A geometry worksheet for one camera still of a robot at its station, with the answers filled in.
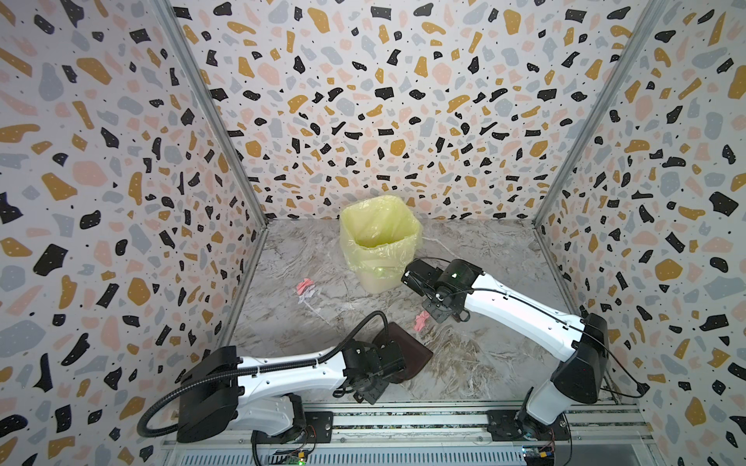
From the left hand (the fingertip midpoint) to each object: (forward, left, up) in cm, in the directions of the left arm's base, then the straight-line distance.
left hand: (377, 385), depth 76 cm
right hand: (+18, -17, +14) cm, 28 cm away
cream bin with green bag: (+49, 0, +5) cm, 49 cm away
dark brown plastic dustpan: (+10, -11, -5) cm, 16 cm away
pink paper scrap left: (+20, -13, -4) cm, 24 cm away
